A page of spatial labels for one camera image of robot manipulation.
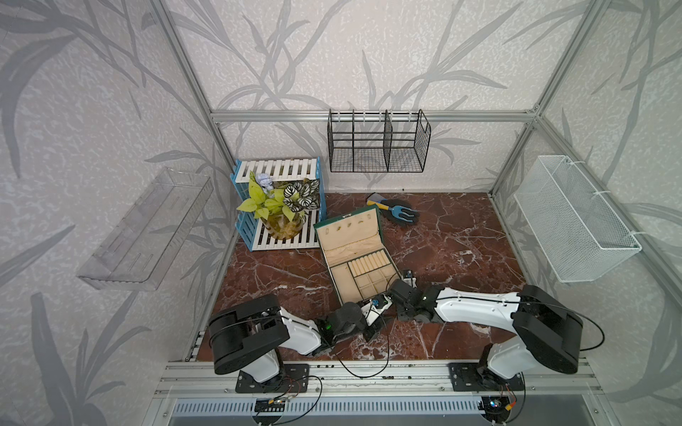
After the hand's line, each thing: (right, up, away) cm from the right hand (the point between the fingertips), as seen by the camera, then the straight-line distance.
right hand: (401, 307), depth 88 cm
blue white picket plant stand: (-40, +47, +3) cm, 61 cm away
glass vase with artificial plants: (-39, +34, -4) cm, 52 cm away
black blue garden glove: (+1, +36, +28) cm, 46 cm away
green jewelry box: (-16, +20, +5) cm, 26 cm away
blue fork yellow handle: (+2, +32, +24) cm, 41 cm away
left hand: (-5, 0, -7) cm, 9 cm away
